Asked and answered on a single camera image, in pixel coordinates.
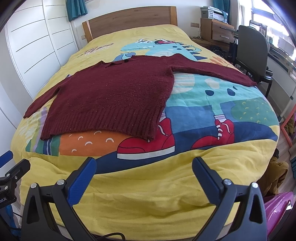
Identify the teal curtain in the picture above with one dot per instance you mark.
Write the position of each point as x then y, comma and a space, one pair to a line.
224, 6
76, 9

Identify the grey office chair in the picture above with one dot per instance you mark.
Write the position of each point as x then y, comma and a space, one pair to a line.
252, 55

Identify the teal curtain left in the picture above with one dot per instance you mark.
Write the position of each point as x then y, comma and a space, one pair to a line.
76, 9

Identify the white wardrobe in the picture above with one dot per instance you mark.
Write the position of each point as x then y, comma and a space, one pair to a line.
40, 40

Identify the wooden drawer cabinet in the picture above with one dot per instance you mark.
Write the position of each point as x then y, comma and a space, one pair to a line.
216, 32

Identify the brown cloth on floor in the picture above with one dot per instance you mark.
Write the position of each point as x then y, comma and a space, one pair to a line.
273, 177

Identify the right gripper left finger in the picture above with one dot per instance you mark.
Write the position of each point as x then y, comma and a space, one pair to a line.
38, 222

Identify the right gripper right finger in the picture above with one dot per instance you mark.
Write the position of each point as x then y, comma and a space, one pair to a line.
250, 219

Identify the pink plastic object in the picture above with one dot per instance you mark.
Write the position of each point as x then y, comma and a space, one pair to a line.
276, 207

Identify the maroon knit sweater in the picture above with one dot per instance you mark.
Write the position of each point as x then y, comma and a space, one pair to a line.
126, 96

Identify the yellow dinosaur bed cover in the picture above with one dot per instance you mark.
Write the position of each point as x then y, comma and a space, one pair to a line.
143, 188

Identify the teal curtain right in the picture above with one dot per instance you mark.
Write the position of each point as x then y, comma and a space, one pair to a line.
224, 6

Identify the grey printer on cabinet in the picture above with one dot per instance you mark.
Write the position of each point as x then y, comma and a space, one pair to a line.
210, 12

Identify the wooden headboard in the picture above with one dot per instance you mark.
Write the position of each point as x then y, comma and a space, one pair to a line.
128, 19

